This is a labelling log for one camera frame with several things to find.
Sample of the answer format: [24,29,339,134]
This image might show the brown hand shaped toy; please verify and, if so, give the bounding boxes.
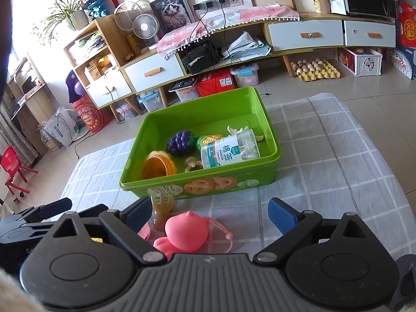
[150,193,175,232]

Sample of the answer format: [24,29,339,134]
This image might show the pink pig toy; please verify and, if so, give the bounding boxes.
[153,211,233,261]

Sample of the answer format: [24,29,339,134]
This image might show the brown small hand toy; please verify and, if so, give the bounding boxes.
[184,156,203,173]

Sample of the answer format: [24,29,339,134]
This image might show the cotton swab jar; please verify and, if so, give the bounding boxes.
[200,131,261,169]

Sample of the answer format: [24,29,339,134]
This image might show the beige starfish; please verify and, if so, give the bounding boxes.
[227,125,264,142]

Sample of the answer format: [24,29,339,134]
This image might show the purple toy grapes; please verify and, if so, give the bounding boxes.
[165,130,198,157]

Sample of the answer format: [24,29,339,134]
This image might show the toy corn cob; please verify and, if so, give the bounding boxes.
[197,134,223,151]

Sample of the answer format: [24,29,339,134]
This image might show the pink clear capsule ball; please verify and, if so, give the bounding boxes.
[138,223,151,241]

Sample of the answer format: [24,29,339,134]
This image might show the yellow toy pot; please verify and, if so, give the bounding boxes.
[91,237,103,243]

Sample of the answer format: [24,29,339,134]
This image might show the red plastic chair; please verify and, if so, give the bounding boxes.
[1,146,39,197]

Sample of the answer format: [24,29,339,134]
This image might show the grey checked table cloth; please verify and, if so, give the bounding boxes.
[60,92,416,262]

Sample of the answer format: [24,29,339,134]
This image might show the white shopping bag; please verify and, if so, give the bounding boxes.
[42,106,80,148]

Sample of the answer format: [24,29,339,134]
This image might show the red round bucket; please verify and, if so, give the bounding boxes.
[72,94,114,133]

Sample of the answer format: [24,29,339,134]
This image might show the green plastic cookie box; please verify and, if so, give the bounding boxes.
[119,87,281,199]

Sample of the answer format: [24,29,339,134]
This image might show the blue lid storage bin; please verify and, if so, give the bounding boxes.
[139,89,164,113]

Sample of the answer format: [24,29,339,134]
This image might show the wooden tv cabinet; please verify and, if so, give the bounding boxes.
[64,7,396,108]

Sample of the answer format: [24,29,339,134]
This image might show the yellow egg tray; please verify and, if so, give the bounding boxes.
[290,59,341,82]

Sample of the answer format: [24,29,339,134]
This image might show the clear bin blue lid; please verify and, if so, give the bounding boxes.
[230,62,259,87]

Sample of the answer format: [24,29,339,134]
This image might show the red cardboard box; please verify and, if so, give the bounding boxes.
[195,68,236,96]

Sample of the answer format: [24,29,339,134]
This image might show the white toy crate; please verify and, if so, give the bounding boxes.
[337,48,383,77]

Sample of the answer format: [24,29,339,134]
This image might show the black bag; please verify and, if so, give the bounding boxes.
[181,40,221,75]

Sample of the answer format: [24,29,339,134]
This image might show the potted green plant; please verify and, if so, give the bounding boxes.
[32,0,85,43]

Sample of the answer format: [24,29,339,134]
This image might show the white desk fan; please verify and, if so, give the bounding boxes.
[114,2,159,50]

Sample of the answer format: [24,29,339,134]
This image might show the pink checked cloth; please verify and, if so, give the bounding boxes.
[157,4,300,60]

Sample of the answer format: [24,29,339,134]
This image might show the framed cat picture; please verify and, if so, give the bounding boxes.
[150,0,195,34]

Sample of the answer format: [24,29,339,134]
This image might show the red gift bag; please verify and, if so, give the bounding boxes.
[397,1,416,48]

